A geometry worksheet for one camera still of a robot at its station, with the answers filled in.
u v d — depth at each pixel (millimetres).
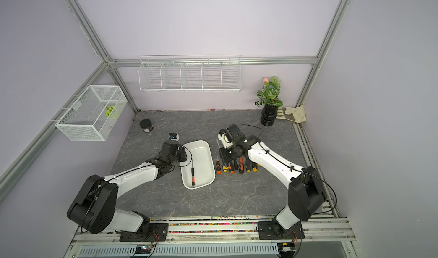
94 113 829
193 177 888
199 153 976
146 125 1085
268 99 930
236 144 628
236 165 933
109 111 807
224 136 752
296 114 1187
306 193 428
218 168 913
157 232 737
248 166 918
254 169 910
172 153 721
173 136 807
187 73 997
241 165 913
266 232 737
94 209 427
